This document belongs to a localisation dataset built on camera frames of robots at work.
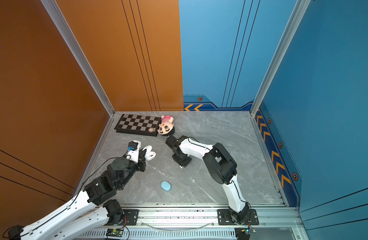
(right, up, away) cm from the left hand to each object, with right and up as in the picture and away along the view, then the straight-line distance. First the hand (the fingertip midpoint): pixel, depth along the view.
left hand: (146, 149), depth 72 cm
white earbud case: (+2, -3, -1) cm, 3 cm away
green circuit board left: (-15, -40, 0) cm, 43 cm away
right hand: (+14, -12, +20) cm, 27 cm away
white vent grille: (+6, -40, -3) cm, 40 cm away
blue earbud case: (+8, -22, +11) cm, 26 cm away
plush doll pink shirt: (+6, +10, +27) cm, 30 cm away
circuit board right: (+49, -38, -3) cm, 62 cm away
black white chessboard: (-16, +12, +36) cm, 41 cm away
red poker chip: (-6, +8, +33) cm, 35 cm away
